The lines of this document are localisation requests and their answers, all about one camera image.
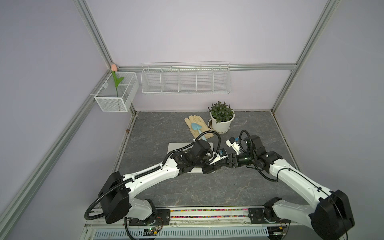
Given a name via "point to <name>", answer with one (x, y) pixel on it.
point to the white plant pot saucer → (210, 128)
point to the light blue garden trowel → (196, 126)
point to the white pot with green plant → (222, 115)
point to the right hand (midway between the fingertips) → (221, 162)
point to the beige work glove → (199, 121)
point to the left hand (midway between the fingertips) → (216, 161)
